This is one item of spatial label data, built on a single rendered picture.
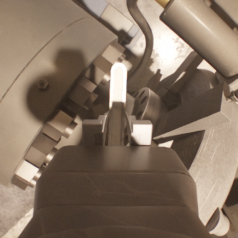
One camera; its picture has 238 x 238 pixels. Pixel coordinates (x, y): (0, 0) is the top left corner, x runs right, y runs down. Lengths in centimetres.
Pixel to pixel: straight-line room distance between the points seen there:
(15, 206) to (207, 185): 192
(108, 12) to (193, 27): 59
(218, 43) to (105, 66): 23
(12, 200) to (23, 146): 170
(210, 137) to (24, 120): 34
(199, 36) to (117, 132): 28
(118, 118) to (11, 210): 205
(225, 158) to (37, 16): 44
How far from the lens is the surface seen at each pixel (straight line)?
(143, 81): 117
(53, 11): 44
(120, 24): 91
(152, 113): 46
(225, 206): 139
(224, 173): 35
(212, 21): 40
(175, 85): 57
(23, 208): 207
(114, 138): 17
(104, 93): 49
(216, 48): 40
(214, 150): 34
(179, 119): 39
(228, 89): 36
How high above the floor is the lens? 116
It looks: 69 degrees down
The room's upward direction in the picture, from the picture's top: 174 degrees counter-clockwise
